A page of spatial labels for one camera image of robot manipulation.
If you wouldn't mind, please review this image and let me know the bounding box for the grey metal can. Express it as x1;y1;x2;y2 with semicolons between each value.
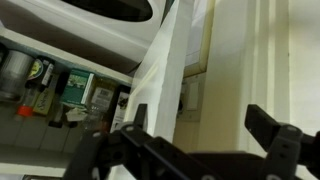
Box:
0;49;35;103

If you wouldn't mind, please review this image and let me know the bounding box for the white microwave oven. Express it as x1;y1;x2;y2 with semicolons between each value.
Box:
0;0;168;74

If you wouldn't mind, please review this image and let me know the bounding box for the white door blind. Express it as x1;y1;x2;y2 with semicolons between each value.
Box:
184;0;210;68

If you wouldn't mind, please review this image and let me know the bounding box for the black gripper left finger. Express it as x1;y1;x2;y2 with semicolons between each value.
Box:
62;103;204;180

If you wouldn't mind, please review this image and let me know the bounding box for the yellow black package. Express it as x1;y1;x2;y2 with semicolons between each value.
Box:
26;56;56;89

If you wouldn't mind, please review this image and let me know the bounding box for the cream wall cupboard carcass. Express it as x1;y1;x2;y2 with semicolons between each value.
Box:
0;26;134;180

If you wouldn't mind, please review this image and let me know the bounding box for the bottle with red cap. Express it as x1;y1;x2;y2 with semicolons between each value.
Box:
15;87;38;118

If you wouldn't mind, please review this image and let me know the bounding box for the glass jar with white label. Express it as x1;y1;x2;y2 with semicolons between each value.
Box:
83;78;118;131

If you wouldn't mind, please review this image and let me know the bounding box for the cream panelled room door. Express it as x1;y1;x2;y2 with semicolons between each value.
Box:
206;0;291;158

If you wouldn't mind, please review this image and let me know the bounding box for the black and white carton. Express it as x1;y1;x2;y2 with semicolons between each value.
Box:
109;84;132;134

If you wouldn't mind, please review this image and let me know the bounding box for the cream cupboard door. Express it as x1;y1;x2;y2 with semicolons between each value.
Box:
109;0;197;180

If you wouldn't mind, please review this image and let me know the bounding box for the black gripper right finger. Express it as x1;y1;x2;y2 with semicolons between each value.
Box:
244;103;320;180

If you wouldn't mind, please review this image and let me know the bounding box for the green box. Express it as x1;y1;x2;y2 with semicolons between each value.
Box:
59;68;97;108

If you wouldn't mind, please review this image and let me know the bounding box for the wall power outlet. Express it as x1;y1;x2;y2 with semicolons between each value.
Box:
179;73;208;122

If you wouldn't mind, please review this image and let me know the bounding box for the white paper scrap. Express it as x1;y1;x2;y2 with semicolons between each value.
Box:
64;106;88;123

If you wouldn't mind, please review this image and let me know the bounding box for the yellow labelled packet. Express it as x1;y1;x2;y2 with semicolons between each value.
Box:
32;88;56;117

